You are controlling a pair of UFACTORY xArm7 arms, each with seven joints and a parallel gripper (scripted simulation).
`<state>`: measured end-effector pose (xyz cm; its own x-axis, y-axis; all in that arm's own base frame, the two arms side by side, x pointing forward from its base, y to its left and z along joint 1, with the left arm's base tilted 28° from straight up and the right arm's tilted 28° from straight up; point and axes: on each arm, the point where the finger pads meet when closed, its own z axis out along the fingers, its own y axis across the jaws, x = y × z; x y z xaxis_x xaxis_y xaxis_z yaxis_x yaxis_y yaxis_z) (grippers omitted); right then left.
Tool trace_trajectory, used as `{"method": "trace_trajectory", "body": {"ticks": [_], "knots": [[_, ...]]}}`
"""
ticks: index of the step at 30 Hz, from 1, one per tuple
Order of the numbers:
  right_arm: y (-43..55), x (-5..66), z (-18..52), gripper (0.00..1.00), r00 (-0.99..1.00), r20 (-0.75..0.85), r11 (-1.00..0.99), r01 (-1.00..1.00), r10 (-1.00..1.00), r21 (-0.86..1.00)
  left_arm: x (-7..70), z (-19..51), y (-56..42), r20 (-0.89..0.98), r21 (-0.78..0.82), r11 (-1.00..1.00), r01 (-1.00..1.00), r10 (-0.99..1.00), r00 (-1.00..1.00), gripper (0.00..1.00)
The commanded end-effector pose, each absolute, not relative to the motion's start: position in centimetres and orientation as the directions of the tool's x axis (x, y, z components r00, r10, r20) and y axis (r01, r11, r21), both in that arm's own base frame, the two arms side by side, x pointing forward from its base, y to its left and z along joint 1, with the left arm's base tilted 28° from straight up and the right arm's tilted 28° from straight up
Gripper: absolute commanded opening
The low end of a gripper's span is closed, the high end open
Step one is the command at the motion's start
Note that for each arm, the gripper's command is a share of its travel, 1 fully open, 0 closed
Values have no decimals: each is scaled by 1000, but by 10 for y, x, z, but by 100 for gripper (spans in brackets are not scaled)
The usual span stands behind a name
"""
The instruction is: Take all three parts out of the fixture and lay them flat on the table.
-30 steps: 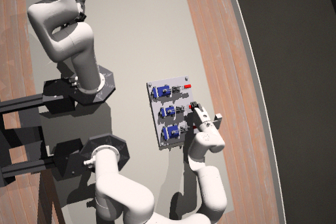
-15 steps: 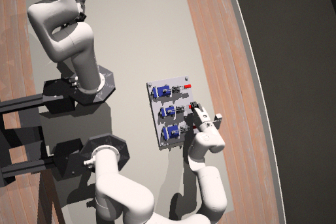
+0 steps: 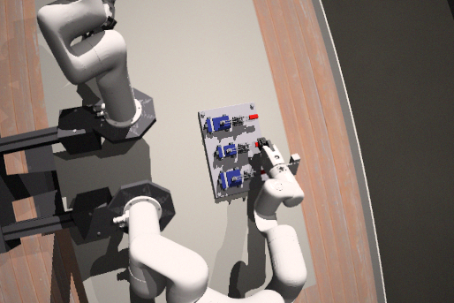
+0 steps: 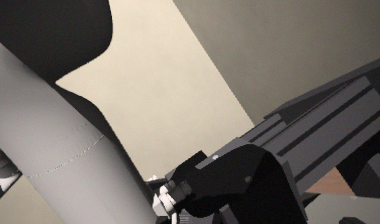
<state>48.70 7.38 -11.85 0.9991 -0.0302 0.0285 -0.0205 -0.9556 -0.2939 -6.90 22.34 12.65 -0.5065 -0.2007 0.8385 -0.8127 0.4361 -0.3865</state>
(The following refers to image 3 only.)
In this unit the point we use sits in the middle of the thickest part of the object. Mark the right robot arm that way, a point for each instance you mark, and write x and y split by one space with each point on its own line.
156 262

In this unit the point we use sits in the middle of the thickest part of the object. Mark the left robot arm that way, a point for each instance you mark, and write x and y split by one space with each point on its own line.
103 53

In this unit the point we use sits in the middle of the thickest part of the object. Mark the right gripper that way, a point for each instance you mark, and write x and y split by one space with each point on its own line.
268 162

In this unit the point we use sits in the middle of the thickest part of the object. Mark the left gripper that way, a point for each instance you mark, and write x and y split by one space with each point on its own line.
107 25

